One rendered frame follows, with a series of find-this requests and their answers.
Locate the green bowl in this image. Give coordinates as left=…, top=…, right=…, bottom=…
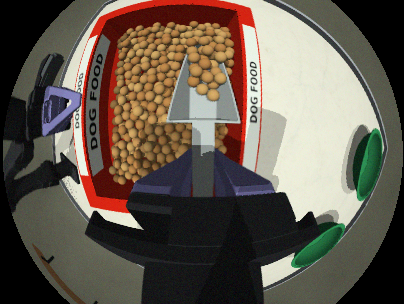
left=353, top=129, right=383, bottom=201
left=291, top=222, right=345, bottom=268

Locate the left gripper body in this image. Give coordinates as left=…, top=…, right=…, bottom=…
left=26, top=86, right=47, bottom=141

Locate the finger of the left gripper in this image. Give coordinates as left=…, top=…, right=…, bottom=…
left=55, top=87, right=73, bottom=133
left=42, top=86, right=82, bottom=137

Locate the red box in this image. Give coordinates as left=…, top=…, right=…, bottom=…
left=73, top=0, right=262, bottom=213

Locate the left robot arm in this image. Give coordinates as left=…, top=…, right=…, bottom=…
left=3, top=52, right=80, bottom=213

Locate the grey raised table edge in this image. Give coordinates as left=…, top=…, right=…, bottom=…
left=52, top=0, right=388, bottom=291

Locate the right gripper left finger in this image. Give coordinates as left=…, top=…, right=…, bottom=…
left=131, top=148, right=192, bottom=197

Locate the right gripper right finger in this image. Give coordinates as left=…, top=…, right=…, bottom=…
left=214, top=148, right=276, bottom=197

